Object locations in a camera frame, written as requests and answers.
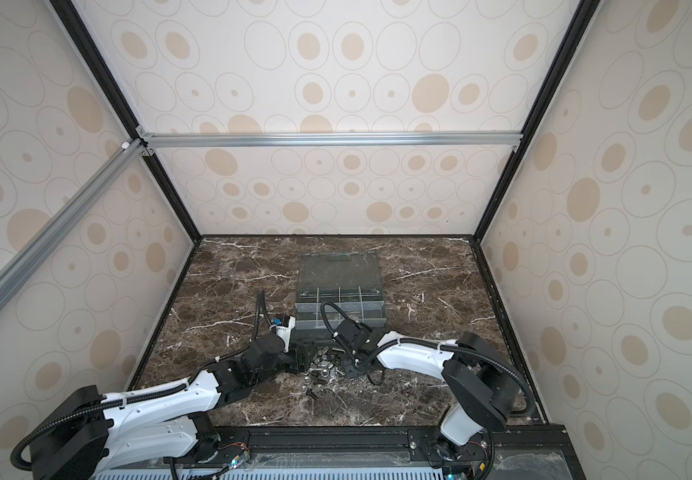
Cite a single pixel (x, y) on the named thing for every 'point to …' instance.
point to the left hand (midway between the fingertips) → (317, 347)
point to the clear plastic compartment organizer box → (347, 279)
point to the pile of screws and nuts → (323, 373)
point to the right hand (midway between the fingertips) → (354, 366)
